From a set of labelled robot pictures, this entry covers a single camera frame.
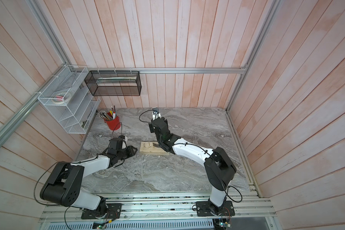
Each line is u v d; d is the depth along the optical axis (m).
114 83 1.05
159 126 0.60
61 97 0.74
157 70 0.97
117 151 0.73
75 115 0.78
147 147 0.94
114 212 0.73
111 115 1.04
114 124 1.10
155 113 0.67
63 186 0.44
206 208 0.73
